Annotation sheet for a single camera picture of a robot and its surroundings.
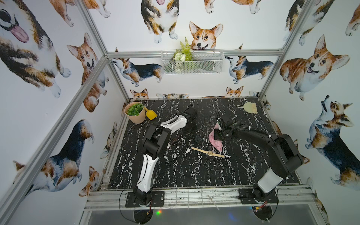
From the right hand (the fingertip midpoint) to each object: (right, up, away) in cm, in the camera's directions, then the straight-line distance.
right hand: (214, 135), depth 92 cm
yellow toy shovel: (-47, +14, +18) cm, 52 cm away
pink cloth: (+1, -5, -4) cm, 6 cm away
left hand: (-11, 0, +8) cm, 14 cm away
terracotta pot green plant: (-53, +16, +3) cm, 55 cm away
